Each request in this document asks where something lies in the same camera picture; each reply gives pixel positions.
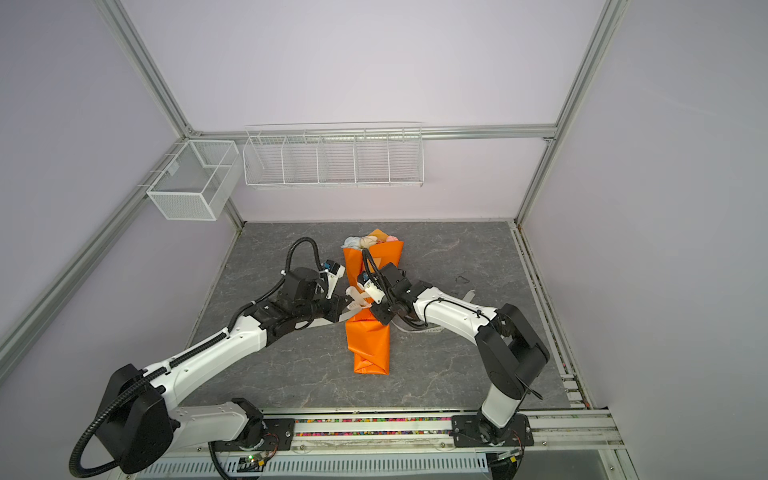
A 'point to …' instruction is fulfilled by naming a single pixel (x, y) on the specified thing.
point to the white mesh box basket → (201, 182)
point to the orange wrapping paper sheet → (368, 338)
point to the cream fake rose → (367, 241)
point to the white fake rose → (353, 243)
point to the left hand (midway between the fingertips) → (350, 303)
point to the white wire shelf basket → (335, 155)
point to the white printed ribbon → (354, 312)
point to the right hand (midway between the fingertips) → (379, 306)
